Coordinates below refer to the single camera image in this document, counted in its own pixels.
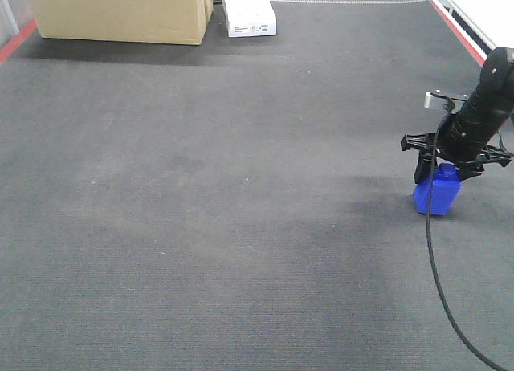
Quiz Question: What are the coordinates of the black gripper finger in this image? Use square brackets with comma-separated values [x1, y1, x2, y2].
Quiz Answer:
[455, 165, 485, 184]
[413, 152, 436, 186]

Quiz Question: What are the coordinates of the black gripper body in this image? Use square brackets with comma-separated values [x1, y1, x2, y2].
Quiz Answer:
[400, 132, 513, 169]

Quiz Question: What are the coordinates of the blue bottle-shaped plastic box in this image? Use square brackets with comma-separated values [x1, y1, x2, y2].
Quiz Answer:
[413, 163, 463, 217]

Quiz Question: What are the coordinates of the long white carton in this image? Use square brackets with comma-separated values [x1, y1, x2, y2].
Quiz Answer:
[221, 0, 278, 39]

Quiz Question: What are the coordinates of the large brown cardboard box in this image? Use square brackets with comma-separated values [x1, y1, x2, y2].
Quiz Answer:
[26, 0, 214, 46]

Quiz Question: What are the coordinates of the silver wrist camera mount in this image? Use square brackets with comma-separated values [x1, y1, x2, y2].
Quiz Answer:
[424, 90, 470, 112]

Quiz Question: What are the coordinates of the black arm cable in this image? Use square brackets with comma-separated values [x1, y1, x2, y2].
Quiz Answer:
[425, 156, 512, 371]

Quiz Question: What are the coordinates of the whiteboard with white frame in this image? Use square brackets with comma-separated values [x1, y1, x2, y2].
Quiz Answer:
[431, 0, 514, 54]

